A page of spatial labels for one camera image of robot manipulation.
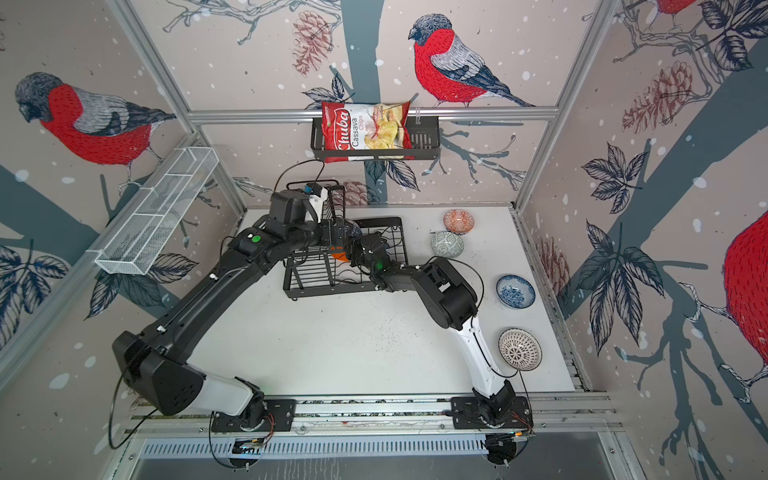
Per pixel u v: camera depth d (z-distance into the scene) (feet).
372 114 2.81
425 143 3.12
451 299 1.94
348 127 2.88
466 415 2.39
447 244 3.51
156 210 2.55
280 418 2.40
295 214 1.87
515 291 3.12
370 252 2.60
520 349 2.73
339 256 3.33
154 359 1.29
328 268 2.72
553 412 2.48
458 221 3.74
